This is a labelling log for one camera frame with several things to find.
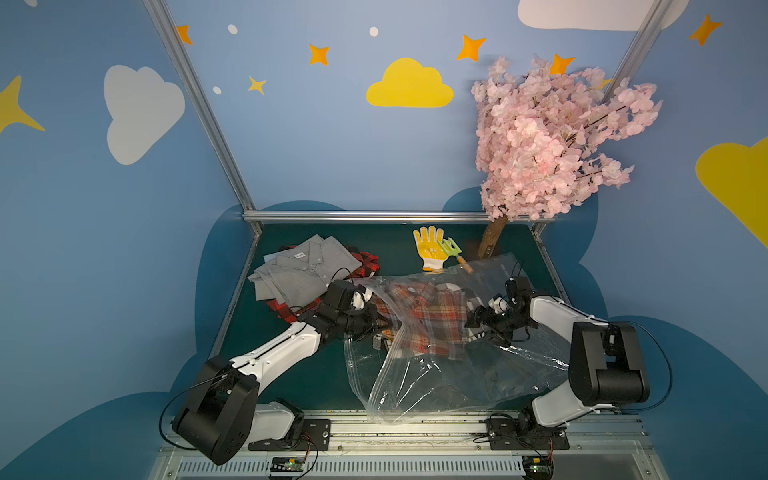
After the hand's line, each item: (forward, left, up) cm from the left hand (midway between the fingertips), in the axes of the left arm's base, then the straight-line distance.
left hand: (394, 320), depth 81 cm
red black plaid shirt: (+27, +9, -11) cm, 30 cm away
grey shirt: (+18, +30, -4) cm, 35 cm away
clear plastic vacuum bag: (-10, -8, -3) cm, 14 cm away
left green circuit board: (-32, +26, -14) cm, 43 cm away
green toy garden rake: (+38, -22, -13) cm, 46 cm away
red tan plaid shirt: (+4, -10, -8) cm, 13 cm away
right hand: (+3, -27, -11) cm, 30 cm away
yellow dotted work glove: (+38, -14, -13) cm, 42 cm away
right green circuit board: (-31, -36, -15) cm, 50 cm away
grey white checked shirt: (+12, -26, -10) cm, 31 cm away
